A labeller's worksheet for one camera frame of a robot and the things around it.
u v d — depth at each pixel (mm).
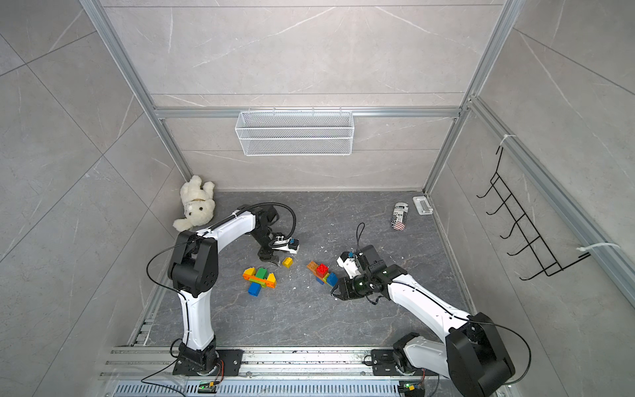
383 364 729
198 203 1040
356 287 714
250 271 904
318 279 880
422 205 1141
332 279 835
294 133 1005
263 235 803
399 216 1068
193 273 537
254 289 880
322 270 923
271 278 884
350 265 763
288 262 926
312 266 880
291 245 816
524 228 671
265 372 730
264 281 880
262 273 901
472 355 398
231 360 732
